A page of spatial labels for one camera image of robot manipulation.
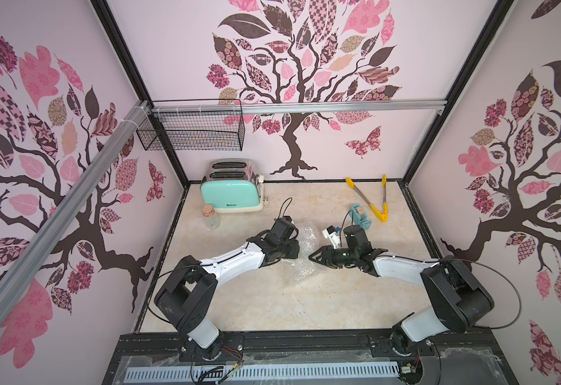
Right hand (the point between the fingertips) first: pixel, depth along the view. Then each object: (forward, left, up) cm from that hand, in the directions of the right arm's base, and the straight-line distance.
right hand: (311, 258), depth 85 cm
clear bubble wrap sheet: (-4, +4, +1) cm, 6 cm away
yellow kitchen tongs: (+23, -34, -6) cm, 41 cm away
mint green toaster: (+31, +32, +8) cm, 45 cm away
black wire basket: (+52, +50, +20) cm, 75 cm away
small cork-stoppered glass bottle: (+20, +41, -2) cm, 45 cm away
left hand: (+3, +6, -1) cm, 7 cm away
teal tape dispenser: (+20, -23, -3) cm, 31 cm away
